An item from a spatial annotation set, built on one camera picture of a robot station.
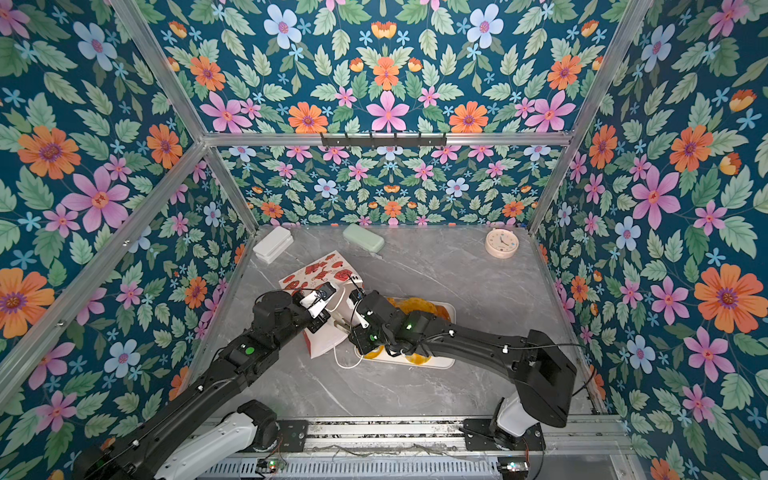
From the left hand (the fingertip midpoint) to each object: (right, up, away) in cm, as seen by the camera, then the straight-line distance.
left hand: (330, 285), depth 75 cm
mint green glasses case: (+3, +14, +37) cm, 40 cm away
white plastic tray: (+22, -21, +8) cm, 32 cm away
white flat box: (-30, +11, +34) cm, 47 cm away
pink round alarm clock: (+55, +12, +36) cm, 67 cm away
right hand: (+5, -13, +1) cm, 14 cm away
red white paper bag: (-2, +4, +12) cm, 13 cm away
